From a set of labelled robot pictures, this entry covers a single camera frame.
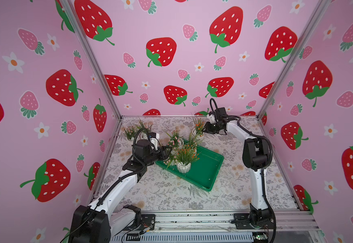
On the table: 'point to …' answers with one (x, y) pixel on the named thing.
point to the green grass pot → (185, 156)
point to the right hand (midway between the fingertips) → (200, 130)
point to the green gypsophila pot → (193, 142)
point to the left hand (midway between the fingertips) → (170, 148)
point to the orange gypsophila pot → (198, 130)
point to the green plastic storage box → (205, 171)
